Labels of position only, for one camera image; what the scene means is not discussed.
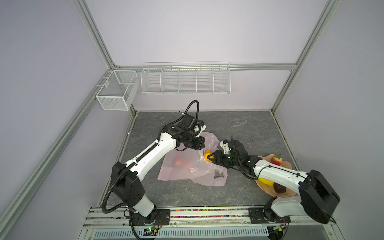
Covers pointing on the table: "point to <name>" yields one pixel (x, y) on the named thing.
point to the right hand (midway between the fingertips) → (208, 160)
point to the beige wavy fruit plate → (287, 164)
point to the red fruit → (178, 161)
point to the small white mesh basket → (118, 90)
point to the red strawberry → (277, 160)
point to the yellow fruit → (208, 152)
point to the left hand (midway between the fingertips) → (204, 148)
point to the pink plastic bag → (189, 164)
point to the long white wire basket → (186, 78)
